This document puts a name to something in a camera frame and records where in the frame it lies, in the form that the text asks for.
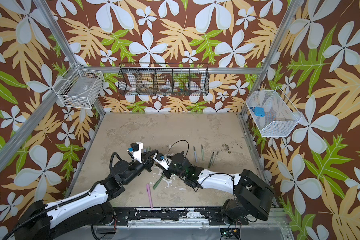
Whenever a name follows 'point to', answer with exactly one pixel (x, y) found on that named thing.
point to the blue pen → (195, 153)
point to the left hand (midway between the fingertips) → (156, 149)
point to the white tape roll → (165, 86)
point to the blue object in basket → (259, 111)
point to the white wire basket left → (79, 88)
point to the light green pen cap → (148, 149)
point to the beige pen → (215, 158)
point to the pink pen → (149, 195)
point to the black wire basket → (163, 79)
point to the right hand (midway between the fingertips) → (157, 162)
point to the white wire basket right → (271, 113)
